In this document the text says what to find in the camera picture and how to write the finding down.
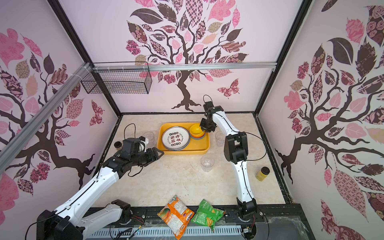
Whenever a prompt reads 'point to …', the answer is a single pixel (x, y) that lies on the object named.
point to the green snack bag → (207, 215)
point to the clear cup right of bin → (220, 139)
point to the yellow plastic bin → (198, 146)
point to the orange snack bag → (176, 216)
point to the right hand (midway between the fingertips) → (203, 127)
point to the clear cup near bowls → (207, 162)
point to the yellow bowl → (195, 130)
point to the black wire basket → (130, 77)
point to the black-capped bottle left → (118, 145)
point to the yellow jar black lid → (261, 175)
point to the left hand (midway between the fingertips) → (160, 157)
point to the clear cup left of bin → (150, 136)
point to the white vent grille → (162, 232)
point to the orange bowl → (197, 137)
